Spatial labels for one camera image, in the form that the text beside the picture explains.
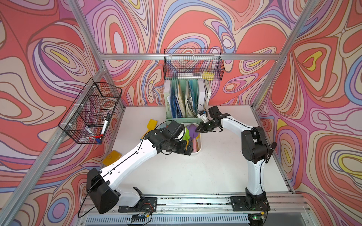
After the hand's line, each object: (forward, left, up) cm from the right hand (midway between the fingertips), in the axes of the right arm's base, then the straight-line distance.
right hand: (197, 133), depth 96 cm
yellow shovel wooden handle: (-2, 0, -1) cm, 2 cm away
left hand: (-19, +8, +14) cm, 25 cm away
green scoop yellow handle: (0, +8, -3) cm, 8 cm away
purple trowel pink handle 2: (-1, +3, 0) cm, 3 cm away
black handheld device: (-12, -47, -1) cm, 49 cm away
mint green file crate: (+18, +8, +16) cm, 25 cm away
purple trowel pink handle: (-9, +3, 0) cm, 9 cm away
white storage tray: (-13, 0, -1) cm, 13 cm away
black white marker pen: (-10, +48, +26) cm, 56 cm away
